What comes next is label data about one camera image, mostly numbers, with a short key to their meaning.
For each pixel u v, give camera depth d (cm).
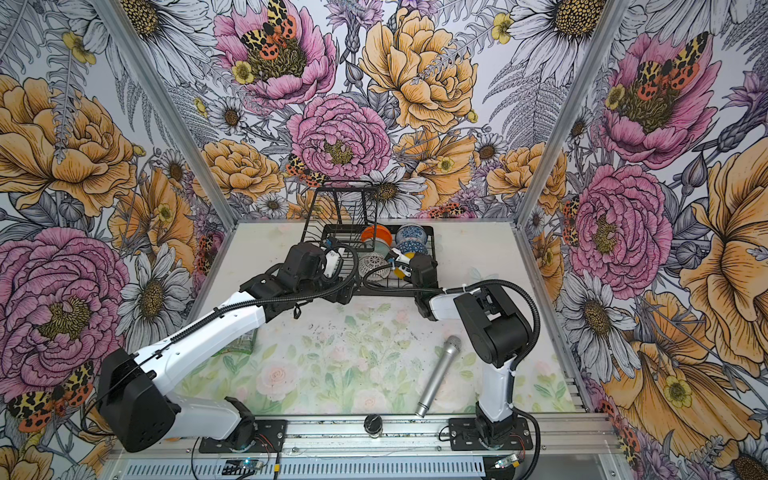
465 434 74
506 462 72
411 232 112
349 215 123
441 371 83
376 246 83
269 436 74
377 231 107
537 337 48
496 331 51
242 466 71
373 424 68
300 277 60
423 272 76
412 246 108
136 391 39
